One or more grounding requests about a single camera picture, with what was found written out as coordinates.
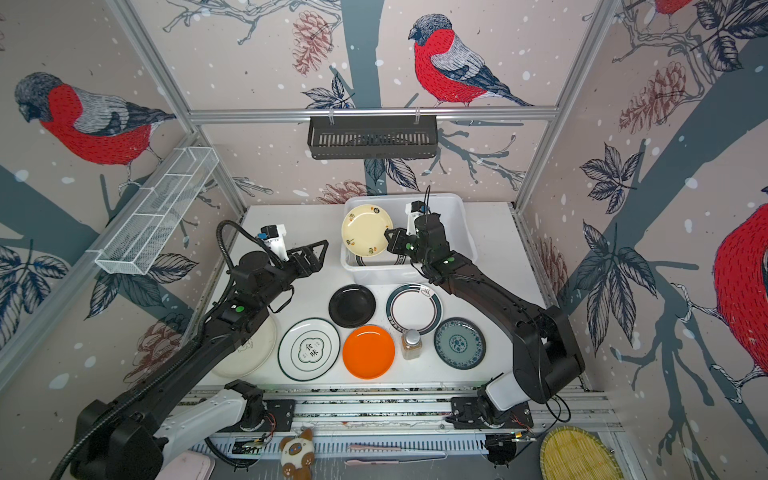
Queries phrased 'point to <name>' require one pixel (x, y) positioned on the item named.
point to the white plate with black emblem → (308, 349)
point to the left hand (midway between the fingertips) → (316, 245)
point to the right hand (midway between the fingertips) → (384, 234)
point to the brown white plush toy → (297, 455)
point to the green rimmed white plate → (414, 306)
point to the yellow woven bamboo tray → (573, 453)
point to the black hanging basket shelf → (373, 137)
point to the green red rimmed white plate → (386, 258)
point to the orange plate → (368, 351)
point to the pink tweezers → (380, 448)
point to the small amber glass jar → (411, 345)
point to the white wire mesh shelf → (156, 211)
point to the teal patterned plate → (459, 343)
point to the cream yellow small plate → (363, 230)
